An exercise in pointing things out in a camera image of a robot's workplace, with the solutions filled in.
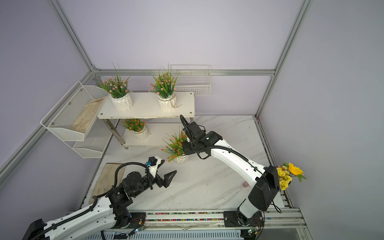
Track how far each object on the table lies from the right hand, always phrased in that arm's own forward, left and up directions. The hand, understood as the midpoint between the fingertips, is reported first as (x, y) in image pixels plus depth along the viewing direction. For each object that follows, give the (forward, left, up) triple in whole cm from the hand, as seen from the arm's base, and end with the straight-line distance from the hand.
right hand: (188, 150), depth 78 cm
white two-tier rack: (+17, +26, +1) cm, 32 cm away
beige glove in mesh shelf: (+10, +55, +12) cm, 57 cm away
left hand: (-9, +10, -2) cm, 13 cm away
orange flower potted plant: (+18, +31, -1) cm, 36 cm away
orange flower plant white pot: (-3, +5, +11) cm, 12 cm away
